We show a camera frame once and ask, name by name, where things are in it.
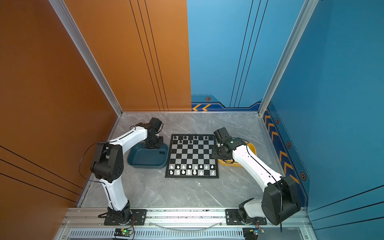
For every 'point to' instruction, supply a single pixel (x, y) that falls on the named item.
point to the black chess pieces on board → (189, 139)
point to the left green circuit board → (125, 232)
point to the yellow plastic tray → (231, 162)
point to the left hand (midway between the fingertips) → (160, 145)
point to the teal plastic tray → (140, 157)
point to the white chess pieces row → (192, 169)
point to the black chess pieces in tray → (163, 152)
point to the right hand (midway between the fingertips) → (214, 154)
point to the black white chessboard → (190, 156)
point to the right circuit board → (251, 233)
